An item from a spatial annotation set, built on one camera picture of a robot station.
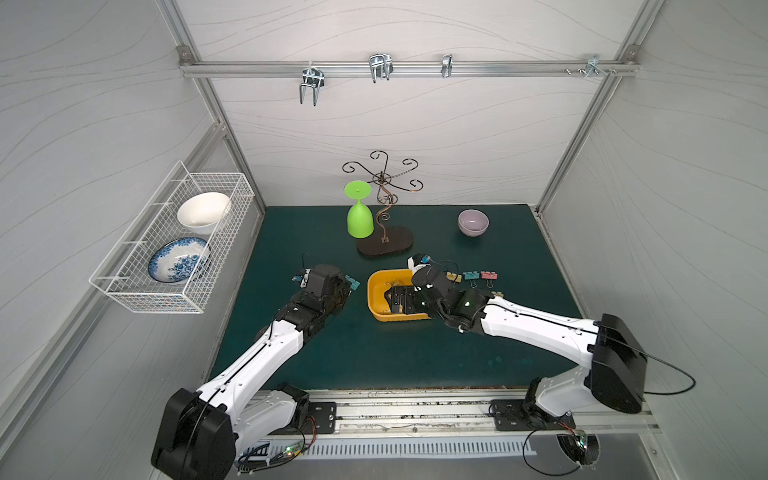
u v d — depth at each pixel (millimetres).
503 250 1109
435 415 749
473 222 1136
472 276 986
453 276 986
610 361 408
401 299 703
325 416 733
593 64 765
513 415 747
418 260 718
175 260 648
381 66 762
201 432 383
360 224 873
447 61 719
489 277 993
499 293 962
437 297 593
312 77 783
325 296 627
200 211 764
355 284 868
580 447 710
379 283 947
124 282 572
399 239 1091
